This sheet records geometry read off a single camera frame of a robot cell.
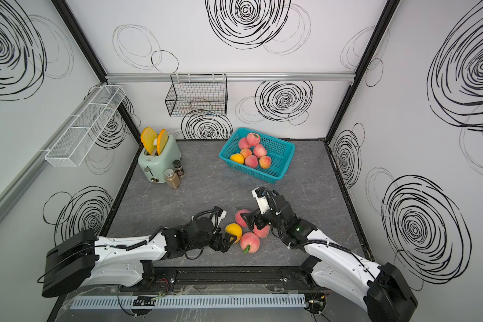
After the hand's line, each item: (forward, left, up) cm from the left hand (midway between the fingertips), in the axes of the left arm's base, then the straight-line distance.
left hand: (229, 236), depth 79 cm
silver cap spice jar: (+25, +29, +2) cm, 39 cm away
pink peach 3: (-2, -9, +1) cm, 9 cm away
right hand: (+8, -8, +7) cm, 13 cm away
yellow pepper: (+2, -2, +1) cm, 3 cm away
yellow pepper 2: (+41, -1, +1) cm, 41 cm away
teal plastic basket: (+47, -25, -1) cm, 54 cm away
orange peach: (+39, -16, -1) cm, 42 cm away
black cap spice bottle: (+32, +28, +4) cm, 42 cm away
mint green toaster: (+34, +36, +9) cm, 50 cm away
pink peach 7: (+38, -8, +1) cm, 39 cm away
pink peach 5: (+49, -9, +7) cm, 50 cm away
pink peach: (+8, -3, -1) cm, 8 cm away
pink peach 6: (+45, -13, +1) cm, 47 cm away
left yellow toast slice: (+40, +41, +15) cm, 59 cm away
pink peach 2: (+2, -13, -1) cm, 13 cm away
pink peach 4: (+50, -4, +2) cm, 50 cm away
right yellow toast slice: (+37, +34, +16) cm, 53 cm away
